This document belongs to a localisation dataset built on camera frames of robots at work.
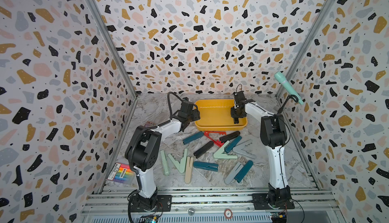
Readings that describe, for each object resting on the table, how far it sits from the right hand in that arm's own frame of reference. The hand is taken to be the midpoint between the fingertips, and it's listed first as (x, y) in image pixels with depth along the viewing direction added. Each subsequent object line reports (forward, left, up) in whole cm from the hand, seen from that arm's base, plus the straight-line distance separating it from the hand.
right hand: (237, 113), depth 109 cm
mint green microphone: (0, -19, +33) cm, 38 cm away
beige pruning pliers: (-39, +31, +1) cm, 50 cm away
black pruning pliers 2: (-28, +24, 0) cm, 36 cm away
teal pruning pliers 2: (-23, +5, -1) cm, 24 cm away
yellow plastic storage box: (-3, +16, +1) cm, 16 cm away
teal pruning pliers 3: (-38, +22, +1) cm, 44 cm away
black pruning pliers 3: (-19, +8, -1) cm, 20 cm away
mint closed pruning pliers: (-41, +44, +2) cm, 60 cm away
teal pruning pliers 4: (-40, +1, -1) cm, 40 cm away
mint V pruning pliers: (-39, +36, +2) cm, 53 cm away
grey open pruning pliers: (-27, +3, -1) cm, 27 cm away
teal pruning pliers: (-20, +31, -1) cm, 36 cm away
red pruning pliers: (-22, +18, 0) cm, 28 cm away
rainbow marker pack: (-44, +67, +3) cm, 80 cm away
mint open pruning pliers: (-30, +14, 0) cm, 34 cm away
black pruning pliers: (-6, +2, 0) cm, 7 cm away
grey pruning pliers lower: (-42, +7, 0) cm, 43 cm away
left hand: (-8, +27, +11) cm, 30 cm away
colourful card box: (-11, +62, +1) cm, 63 cm away
